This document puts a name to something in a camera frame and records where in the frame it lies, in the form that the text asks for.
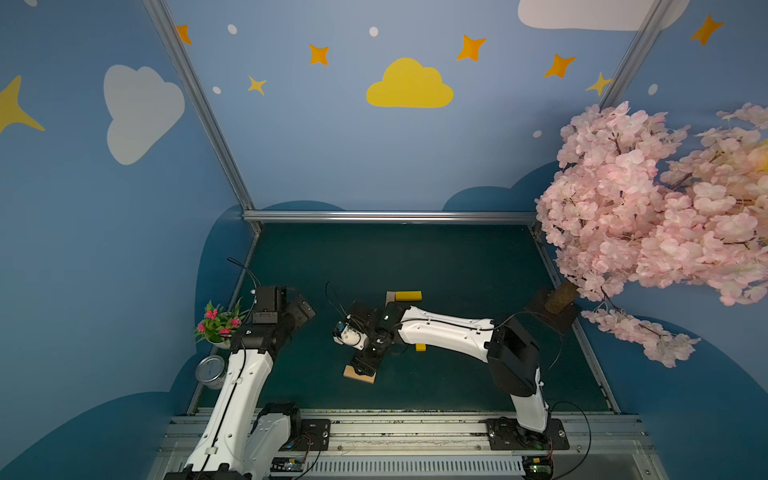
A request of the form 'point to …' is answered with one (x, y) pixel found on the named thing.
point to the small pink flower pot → (217, 324)
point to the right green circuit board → (537, 468)
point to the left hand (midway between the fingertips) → (297, 310)
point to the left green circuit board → (286, 464)
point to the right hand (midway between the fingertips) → (366, 356)
